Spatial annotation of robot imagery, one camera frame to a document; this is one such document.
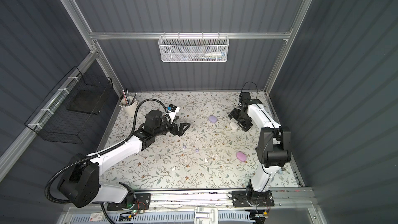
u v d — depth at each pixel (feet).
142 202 2.38
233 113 2.80
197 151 2.97
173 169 2.73
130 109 3.28
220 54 2.99
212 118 3.44
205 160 2.84
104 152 1.58
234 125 3.28
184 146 3.00
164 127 2.32
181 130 2.43
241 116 2.58
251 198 2.19
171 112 2.36
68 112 2.41
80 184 1.39
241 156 2.89
